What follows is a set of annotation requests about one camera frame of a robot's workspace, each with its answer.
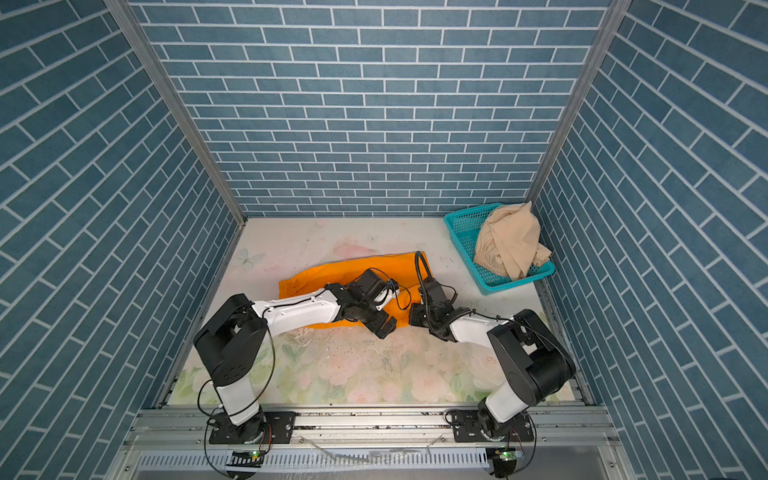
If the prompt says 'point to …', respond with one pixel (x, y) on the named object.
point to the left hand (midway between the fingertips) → (385, 319)
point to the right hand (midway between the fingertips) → (408, 310)
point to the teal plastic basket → (466, 226)
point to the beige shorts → (508, 241)
